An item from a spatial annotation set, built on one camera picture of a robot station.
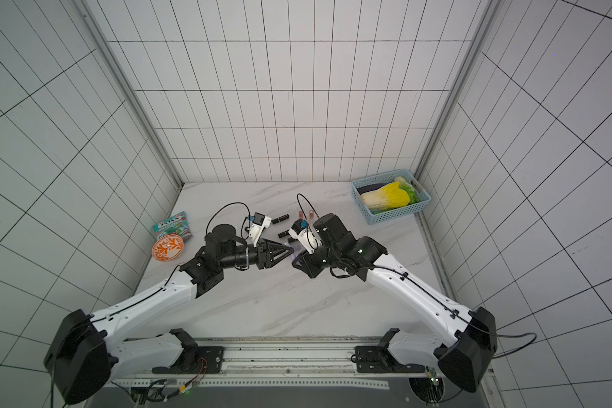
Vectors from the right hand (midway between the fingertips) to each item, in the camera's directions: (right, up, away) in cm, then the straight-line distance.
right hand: (288, 265), depth 71 cm
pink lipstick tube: (+3, +13, +29) cm, 32 cm away
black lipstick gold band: (-4, +5, +30) cm, 31 cm away
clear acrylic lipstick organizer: (+6, +13, +29) cm, 32 cm away
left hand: (-1, +3, +1) cm, 4 cm away
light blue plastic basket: (+33, +12, +30) cm, 46 cm away
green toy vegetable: (+49, +25, +38) cm, 67 cm away
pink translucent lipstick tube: (+7, +13, +29) cm, 32 cm away
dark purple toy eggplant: (+34, +25, +42) cm, 59 cm away
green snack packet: (-48, +9, +31) cm, 58 cm away
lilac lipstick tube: (+3, +5, -3) cm, 7 cm away
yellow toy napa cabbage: (+38, +21, +34) cm, 55 cm away
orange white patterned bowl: (-49, +1, +25) cm, 55 cm away
